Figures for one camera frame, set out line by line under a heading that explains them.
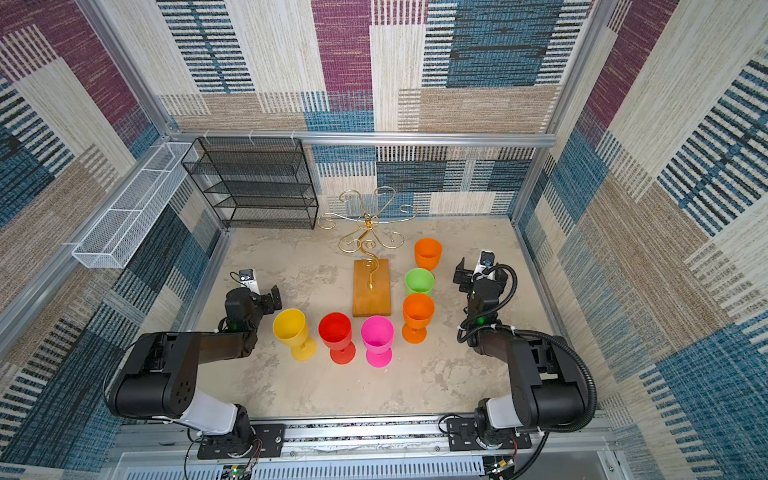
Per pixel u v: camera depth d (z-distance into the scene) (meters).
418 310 0.84
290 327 0.83
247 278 0.81
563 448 0.73
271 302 0.85
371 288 1.01
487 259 0.74
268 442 0.73
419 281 0.91
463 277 0.81
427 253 0.92
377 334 0.80
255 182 1.10
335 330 0.77
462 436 0.73
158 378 0.45
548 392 0.44
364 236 0.81
